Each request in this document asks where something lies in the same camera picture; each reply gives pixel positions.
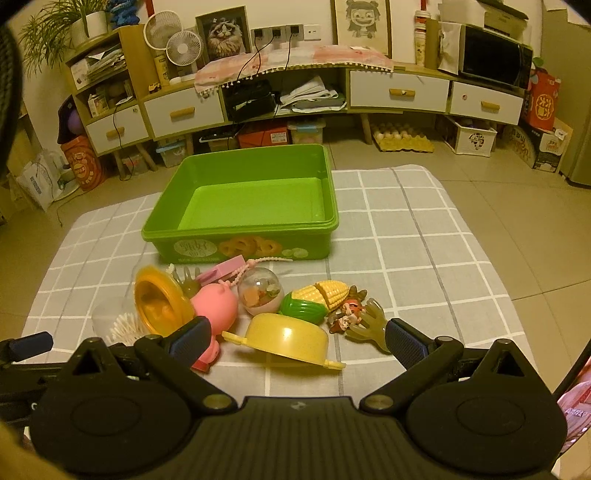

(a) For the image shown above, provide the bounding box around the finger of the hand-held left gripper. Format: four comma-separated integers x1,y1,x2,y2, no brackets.
0,331,54,370

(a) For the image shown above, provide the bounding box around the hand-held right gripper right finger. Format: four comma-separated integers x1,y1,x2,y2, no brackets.
358,318,532,413

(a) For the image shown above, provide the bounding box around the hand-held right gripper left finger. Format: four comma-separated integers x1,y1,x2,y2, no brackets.
65,316,238,413

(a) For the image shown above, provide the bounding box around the pink toy pig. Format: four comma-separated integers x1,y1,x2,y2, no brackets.
188,283,239,374

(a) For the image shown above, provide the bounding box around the orange toy bowl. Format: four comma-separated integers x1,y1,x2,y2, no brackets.
134,265,195,335

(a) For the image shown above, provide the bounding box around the small reindeer figurine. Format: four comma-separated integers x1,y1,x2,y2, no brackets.
327,285,369,334

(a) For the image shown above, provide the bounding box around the pink toy box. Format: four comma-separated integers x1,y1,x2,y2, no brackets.
196,255,245,284

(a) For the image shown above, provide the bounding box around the clear capsule ball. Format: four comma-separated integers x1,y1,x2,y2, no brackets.
237,267,283,317

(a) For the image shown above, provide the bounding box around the yellow toy pot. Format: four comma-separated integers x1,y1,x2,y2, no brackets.
222,313,347,371

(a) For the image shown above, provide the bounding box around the yellow toy corn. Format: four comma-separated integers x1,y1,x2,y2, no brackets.
278,280,351,322

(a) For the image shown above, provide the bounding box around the white beaded string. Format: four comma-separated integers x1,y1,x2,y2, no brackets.
217,256,294,289

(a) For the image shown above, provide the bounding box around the green plastic box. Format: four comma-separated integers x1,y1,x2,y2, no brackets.
141,143,340,264

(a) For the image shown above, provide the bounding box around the grey checked cloth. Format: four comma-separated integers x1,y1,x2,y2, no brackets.
18,164,522,402

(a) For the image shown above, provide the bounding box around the white plastic bag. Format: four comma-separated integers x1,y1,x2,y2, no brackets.
16,148,70,212

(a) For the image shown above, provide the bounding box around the pink printed cloth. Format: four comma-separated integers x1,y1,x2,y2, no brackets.
556,369,591,462

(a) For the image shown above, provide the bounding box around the small clear storage box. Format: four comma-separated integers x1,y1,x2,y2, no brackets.
122,154,148,176

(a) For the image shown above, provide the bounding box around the blue lidded storage box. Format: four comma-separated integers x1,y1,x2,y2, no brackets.
154,141,195,168

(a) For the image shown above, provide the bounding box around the red round gift box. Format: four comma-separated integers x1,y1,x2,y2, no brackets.
60,135,108,192

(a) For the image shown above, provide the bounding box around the black flat device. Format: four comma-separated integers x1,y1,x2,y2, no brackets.
199,128,238,144

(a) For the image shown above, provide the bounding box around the yellow egg tray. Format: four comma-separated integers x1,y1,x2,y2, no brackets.
372,121,435,153

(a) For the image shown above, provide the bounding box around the red cardboard box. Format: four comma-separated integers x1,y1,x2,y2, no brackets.
238,124,291,149

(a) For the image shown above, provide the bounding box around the white crate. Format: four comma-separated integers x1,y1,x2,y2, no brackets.
445,115,498,155

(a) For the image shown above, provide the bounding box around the printed cardboard box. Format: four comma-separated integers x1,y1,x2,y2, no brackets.
503,117,573,174

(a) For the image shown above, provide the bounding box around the black bag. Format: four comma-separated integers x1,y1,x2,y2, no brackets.
224,79,282,123

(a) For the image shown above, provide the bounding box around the grey refrigerator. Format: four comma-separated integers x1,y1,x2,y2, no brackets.
561,69,591,190

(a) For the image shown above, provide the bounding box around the pile of folded papers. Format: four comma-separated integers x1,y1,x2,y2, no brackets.
277,75,348,114

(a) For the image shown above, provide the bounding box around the small white box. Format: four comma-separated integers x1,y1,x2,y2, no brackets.
71,59,90,89

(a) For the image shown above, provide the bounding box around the wooden tv cabinet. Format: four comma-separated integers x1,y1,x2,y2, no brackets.
62,23,534,181

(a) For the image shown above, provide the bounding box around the stack of papers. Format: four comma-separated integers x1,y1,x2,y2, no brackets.
85,48,127,84

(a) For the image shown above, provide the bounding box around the small white desk fan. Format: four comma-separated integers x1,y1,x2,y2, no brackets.
165,30,204,66

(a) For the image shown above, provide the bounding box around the black microwave oven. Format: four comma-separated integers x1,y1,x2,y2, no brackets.
457,24,534,90

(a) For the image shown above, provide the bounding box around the white paper bag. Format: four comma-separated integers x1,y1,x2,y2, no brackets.
438,21,465,75

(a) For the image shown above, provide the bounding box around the pink tasselled cloth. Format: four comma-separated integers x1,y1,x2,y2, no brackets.
193,45,395,97

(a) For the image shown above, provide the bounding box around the stack of paper cups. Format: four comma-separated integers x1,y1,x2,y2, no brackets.
413,10,432,65

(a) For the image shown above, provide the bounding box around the framed cat picture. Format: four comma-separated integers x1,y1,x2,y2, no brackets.
195,6,252,62

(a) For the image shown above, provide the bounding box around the large white desk fan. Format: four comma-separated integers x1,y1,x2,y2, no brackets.
143,10,182,49

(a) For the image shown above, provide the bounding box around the framed cartoon drawing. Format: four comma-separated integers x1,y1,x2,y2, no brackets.
330,0,393,58

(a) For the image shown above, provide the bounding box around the potted green plant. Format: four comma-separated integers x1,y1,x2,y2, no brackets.
18,0,112,70

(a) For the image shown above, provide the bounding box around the blue plush toy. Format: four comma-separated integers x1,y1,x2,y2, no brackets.
113,0,139,28

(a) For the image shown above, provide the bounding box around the white printer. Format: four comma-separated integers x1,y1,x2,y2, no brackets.
475,0,529,33

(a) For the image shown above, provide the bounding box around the white drawer wooden handle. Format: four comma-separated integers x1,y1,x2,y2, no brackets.
348,70,451,114
84,105,151,155
449,80,525,126
144,87,227,139

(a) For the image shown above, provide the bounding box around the row of wall sockets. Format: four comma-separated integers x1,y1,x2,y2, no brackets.
250,22,320,46

